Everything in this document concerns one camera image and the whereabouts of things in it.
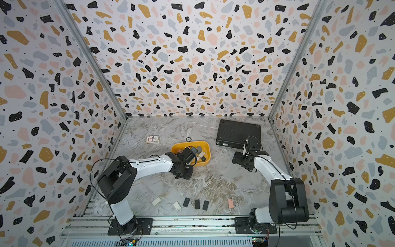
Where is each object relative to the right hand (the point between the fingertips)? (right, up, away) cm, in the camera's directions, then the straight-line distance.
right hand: (239, 160), depth 91 cm
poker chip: (-32, +12, +18) cm, 39 cm away
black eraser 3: (-24, -21, -11) cm, 34 cm away
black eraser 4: (-20, -22, -10) cm, 31 cm away
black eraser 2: (-30, -20, -10) cm, 38 cm away
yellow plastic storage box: (-21, +9, +9) cm, 25 cm away
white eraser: (-22, +2, +11) cm, 25 cm away
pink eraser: (-7, -21, -10) cm, 24 cm away
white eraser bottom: (-35, -21, -11) cm, 42 cm away
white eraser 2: (-47, -20, -10) cm, 52 cm away
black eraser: (-21, 0, +6) cm, 22 cm away
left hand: (-28, -8, -1) cm, 29 cm away
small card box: (-57, +12, +15) cm, 60 cm away
